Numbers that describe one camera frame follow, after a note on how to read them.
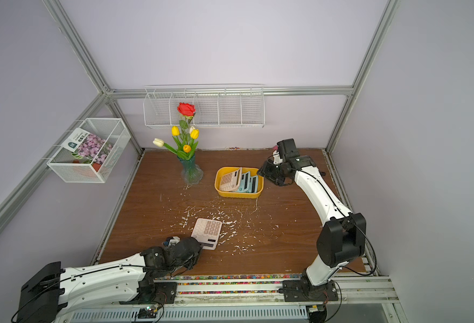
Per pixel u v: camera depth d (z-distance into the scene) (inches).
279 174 27.6
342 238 17.3
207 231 34.2
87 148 29.0
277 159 30.4
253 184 40.1
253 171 41.0
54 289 17.1
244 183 39.0
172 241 29.7
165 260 23.6
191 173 39.8
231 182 39.5
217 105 39.8
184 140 36.0
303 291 26.2
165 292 29.1
